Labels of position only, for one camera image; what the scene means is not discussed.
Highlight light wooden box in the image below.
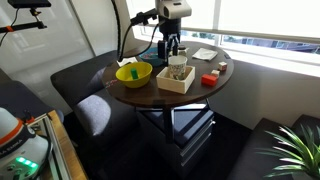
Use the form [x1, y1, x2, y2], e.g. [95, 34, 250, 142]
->
[155, 65, 196, 95]

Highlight blue plastic bowl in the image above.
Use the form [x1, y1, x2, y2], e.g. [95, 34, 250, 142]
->
[138, 46, 166, 68]

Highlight white square paper napkin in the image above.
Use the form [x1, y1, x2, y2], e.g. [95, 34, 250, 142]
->
[116, 56, 139, 68]

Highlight red rectangular block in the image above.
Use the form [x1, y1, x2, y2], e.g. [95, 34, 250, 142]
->
[200, 73, 219, 88]

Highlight small green block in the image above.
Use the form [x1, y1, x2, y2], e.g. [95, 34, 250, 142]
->
[129, 68, 140, 81]

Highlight glass jar with dark lid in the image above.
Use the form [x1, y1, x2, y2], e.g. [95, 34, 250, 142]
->
[177, 44, 188, 58]

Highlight yellow plastic bowl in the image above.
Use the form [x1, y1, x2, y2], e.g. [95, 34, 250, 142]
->
[115, 61, 154, 89]

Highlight white glass board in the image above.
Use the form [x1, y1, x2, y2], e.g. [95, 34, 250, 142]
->
[0, 0, 96, 78]

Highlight black table leg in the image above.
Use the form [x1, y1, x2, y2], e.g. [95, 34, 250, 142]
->
[162, 99, 175, 145]

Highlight white small block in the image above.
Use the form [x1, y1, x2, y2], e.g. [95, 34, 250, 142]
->
[218, 61, 229, 72]

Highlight dark upholstered bench seat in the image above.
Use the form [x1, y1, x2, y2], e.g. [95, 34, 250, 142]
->
[49, 49, 143, 158]

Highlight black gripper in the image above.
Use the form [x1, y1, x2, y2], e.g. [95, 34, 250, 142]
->
[157, 17, 183, 66]

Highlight dark window side sofa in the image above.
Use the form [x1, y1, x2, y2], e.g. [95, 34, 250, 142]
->
[226, 114, 320, 180]

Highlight crumpled white paper towel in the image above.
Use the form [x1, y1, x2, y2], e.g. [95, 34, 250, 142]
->
[191, 47, 219, 62]

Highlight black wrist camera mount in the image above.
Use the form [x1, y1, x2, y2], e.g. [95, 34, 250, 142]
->
[130, 8, 159, 26]

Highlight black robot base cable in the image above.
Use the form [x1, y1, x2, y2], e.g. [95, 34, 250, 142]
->
[31, 133, 53, 180]

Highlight patterned white cup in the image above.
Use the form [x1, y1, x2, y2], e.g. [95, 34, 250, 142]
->
[167, 55, 189, 81]

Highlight aluminium profile robot frame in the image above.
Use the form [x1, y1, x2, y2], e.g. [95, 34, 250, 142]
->
[28, 114, 73, 180]

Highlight scattered colourful candies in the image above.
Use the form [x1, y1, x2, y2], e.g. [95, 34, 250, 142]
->
[104, 78, 116, 89]

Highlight grey seat cushion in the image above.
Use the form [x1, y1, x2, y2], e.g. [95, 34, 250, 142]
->
[73, 94, 113, 138]

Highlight green potted plant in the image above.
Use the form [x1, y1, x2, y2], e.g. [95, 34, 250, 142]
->
[255, 124, 320, 180]

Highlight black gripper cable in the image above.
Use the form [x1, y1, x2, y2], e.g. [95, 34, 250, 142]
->
[111, 0, 160, 63]

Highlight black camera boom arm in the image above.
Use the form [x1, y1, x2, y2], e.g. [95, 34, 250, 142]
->
[0, 8, 48, 35]

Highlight wooden robot stand top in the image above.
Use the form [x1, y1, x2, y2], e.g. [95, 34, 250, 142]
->
[46, 109, 89, 180]

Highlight black stereo camera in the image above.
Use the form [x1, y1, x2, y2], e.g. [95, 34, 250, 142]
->
[7, 0, 53, 10]

